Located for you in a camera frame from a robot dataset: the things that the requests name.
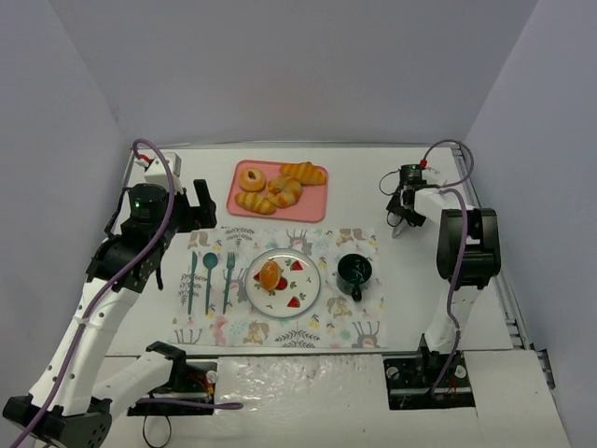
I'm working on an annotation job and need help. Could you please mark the translucent brown tongs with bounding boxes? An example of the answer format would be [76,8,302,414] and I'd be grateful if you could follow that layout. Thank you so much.
[386,208,425,239]

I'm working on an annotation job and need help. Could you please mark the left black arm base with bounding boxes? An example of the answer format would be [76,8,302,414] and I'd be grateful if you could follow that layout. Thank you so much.
[126,360,217,417]

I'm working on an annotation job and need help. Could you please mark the twisted ring pastry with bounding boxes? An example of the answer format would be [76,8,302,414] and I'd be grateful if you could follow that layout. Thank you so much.
[266,175,302,208]

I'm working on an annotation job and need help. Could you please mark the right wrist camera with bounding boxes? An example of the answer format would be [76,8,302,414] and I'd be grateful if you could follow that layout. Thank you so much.
[420,159,447,189]

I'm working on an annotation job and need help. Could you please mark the striped bread roll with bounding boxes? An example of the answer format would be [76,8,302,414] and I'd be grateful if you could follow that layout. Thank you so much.
[234,191,277,216]
[279,161,327,186]

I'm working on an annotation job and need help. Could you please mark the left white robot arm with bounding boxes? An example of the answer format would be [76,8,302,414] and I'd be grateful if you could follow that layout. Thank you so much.
[2,179,216,447]

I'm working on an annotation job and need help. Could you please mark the teal plastic knife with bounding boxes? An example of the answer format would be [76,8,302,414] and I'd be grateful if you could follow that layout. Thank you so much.
[187,251,198,318]

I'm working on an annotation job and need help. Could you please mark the striped bread roll upper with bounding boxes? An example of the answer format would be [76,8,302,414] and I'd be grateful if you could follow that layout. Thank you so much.
[279,161,327,186]

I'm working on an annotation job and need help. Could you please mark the pink plastic tray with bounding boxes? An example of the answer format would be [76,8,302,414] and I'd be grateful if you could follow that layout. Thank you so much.
[226,160,328,223]

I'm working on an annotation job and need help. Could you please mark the aluminium side rail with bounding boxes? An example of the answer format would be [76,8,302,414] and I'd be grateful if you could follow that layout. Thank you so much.
[448,141,556,395]

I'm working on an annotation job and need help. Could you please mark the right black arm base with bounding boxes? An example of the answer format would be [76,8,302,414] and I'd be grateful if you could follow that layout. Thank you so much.
[383,355,476,411]

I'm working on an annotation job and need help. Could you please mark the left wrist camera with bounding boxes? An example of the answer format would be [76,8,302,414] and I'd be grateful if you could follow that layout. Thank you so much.
[144,152,183,194]

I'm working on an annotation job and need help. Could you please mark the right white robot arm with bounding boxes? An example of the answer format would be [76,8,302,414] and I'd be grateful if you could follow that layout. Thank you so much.
[386,162,501,357]

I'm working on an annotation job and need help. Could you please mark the striped bread roll lower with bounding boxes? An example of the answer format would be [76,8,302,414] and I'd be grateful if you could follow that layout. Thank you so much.
[234,191,277,216]

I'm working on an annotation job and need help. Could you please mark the teal plastic fork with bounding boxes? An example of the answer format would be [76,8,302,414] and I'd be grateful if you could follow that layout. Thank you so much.
[222,252,236,315]

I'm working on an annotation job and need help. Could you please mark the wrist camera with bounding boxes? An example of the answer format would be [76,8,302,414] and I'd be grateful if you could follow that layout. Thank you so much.
[420,159,447,189]
[144,152,183,194]

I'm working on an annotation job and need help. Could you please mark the dark green mug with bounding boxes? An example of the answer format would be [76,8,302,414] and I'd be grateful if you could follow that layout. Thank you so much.
[336,254,373,302]

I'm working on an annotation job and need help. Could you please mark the patterned paper placemat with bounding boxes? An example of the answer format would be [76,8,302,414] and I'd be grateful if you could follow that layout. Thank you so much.
[170,227,387,349]

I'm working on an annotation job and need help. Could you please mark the small glazed oval bun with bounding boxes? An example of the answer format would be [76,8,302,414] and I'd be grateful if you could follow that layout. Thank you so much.
[258,259,282,291]

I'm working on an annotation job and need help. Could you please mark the teal plastic spoon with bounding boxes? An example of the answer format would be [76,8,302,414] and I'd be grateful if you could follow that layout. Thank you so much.
[202,252,218,315]

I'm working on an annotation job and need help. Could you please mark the sugared ring donut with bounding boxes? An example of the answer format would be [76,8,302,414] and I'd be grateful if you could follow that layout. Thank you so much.
[238,167,267,192]

